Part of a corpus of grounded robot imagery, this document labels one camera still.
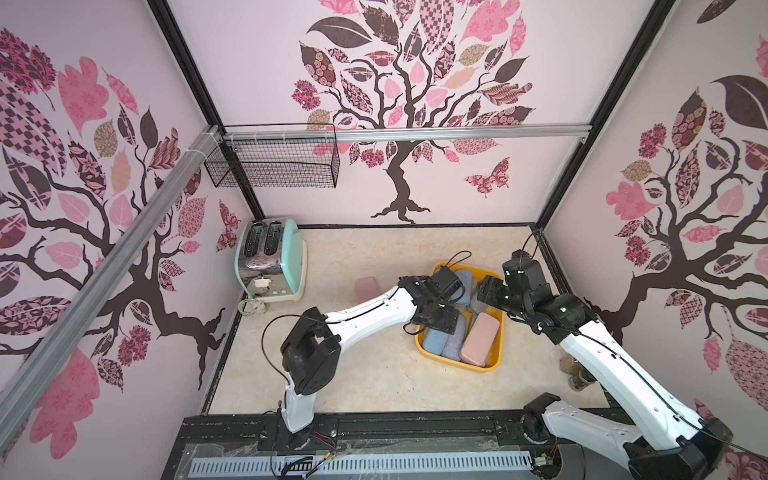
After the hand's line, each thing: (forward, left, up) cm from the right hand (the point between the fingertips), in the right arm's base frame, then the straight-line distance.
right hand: (484, 284), depth 75 cm
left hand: (-6, +11, -12) cm, 17 cm away
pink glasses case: (-7, -1, -18) cm, 19 cm away
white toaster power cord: (+7, +71, -19) cm, 74 cm away
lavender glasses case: (-9, +7, -19) cm, 22 cm away
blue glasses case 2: (+12, 0, -15) cm, 19 cm away
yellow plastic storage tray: (-12, -5, -18) cm, 22 cm away
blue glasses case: (-8, +12, -17) cm, 22 cm away
